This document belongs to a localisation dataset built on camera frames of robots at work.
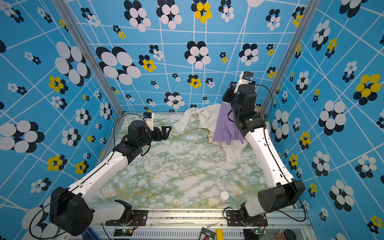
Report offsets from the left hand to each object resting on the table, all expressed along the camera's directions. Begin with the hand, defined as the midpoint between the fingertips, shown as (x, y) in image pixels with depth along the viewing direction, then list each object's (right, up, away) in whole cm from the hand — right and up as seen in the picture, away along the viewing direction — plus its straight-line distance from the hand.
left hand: (165, 126), depth 79 cm
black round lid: (+55, -45, -18) cm, 73 cm away
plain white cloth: (+26, +8, +36) cm, 45 cm away
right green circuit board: (+43, -51, -10) cm, 67 cm away
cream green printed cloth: (+27, -6, +23) cm, 36 cm away
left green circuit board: (-19, -52, -7) cm, 56 cm away
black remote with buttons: (+21, -50, -11) cm, 55 cm away
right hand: (+34, +19, -11) cm, 40 cm away
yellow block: (+27, -50, -10) cm, 58 cm away
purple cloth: (+34, -2, +8) cm, 35 cm away
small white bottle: (+30, -35, -5) cm, 47 cm away
